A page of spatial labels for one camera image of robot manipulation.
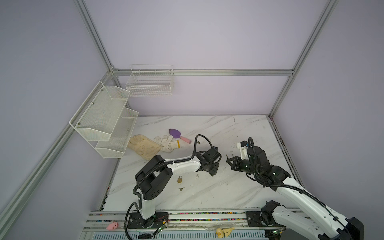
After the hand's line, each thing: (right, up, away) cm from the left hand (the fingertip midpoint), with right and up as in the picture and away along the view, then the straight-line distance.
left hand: (213, 168), depth 88 cm
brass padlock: (-20, -7, -2) cm, 21 cm away
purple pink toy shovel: (-25, +20, +21) cm, 38 cm away
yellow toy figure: (+1, -25, -20) cm, 32 cm away
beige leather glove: (-46, +11, +13) cm, 49 cm away
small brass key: (-19, -11, -4) cm, 22 cm away
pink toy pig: (-50, -23, -18) cm, 58 cm away
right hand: (+5, +7, -13) cm, 16 cm away
